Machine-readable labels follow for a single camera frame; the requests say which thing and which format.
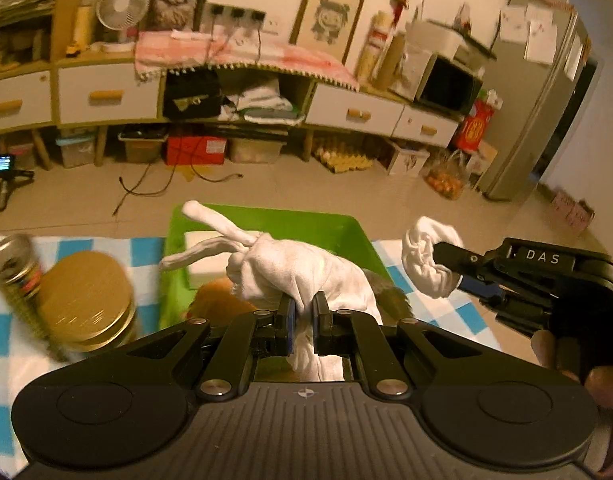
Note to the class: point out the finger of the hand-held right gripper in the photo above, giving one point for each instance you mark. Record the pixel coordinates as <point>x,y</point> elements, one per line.
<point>484,290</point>
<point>461,257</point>

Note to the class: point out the paper rolls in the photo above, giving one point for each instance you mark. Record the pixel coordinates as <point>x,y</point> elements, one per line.
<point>376,45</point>

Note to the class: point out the grey plush toy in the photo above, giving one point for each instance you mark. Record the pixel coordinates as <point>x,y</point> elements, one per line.
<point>394,295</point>

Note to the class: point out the blue and white checked tablecloth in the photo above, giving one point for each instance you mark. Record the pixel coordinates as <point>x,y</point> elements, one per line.
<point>146,250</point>

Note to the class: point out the tall printed metal can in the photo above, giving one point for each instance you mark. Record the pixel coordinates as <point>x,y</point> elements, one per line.
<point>16,280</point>

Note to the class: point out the white appliance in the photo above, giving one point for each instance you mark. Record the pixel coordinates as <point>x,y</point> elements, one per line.
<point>436,40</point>

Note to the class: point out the clear jar with gold lid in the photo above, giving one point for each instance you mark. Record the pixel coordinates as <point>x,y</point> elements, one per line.
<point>86,295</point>

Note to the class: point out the framed cat picture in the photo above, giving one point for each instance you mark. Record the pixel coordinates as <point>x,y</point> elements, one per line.
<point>179,0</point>

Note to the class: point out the red box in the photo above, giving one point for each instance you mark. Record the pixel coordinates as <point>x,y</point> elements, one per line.
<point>196,150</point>

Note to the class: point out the pink boxes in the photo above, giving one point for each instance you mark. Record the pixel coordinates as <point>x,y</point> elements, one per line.
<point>573,212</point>

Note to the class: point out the white cloth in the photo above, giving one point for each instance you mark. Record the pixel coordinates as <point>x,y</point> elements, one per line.
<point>296,270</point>

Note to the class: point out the egg tray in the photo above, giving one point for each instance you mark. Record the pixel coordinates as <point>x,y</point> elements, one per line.
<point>344,157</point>

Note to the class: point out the small white soft toy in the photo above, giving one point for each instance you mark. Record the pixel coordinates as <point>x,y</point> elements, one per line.
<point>426,260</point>

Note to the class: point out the white foam block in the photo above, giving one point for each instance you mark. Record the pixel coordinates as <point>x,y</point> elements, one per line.
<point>211,250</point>

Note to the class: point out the wall power strip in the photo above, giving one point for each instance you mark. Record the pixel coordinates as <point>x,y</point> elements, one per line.
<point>234,14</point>

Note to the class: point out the small camera on tripod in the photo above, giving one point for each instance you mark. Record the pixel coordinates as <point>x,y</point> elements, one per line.
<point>4,165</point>

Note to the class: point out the black bag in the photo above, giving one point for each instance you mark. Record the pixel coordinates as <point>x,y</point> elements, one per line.
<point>191,95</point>

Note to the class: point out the black microwave oven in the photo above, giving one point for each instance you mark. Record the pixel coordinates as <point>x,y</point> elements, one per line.
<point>446,85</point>

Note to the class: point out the white desk fan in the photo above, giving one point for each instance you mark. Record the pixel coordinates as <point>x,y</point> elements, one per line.
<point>122,5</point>

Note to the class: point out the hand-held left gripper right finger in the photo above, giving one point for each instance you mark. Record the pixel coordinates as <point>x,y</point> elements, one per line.
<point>316,325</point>

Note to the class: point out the wooden cabinet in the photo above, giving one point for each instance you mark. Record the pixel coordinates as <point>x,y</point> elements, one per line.
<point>66,35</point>

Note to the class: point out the person's right hand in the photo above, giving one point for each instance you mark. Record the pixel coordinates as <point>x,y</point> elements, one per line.
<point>611,390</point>

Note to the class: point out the framed cartoon girl picture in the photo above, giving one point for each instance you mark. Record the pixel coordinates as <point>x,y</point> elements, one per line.
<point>329,20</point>

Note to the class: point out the folded clothes pile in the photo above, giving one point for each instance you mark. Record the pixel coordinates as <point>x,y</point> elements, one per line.
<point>261,102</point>

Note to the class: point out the burger plush toy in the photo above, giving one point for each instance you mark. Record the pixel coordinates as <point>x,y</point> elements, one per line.
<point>216,302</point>

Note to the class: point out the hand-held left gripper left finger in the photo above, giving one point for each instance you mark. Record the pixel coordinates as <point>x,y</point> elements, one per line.
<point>290,325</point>

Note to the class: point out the pink fringed cloth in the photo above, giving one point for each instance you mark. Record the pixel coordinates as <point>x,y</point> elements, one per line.
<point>286,57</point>

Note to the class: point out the white carton box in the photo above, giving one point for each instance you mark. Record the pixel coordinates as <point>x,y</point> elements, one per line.
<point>406,160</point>

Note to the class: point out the bag of oranges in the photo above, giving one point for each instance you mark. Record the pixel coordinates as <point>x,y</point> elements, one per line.
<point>446,180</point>

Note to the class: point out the grey refrigerator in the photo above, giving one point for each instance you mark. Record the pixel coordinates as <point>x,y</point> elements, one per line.
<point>531,100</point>

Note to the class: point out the red gift bag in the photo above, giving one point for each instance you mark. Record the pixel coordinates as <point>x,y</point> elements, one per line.
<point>476,127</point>

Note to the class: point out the green plastic bin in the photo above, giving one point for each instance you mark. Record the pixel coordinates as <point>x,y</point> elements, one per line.
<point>306,227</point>

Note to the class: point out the clear storage box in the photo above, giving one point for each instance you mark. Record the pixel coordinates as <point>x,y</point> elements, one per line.
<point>76,152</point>
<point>141,147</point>
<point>256,150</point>

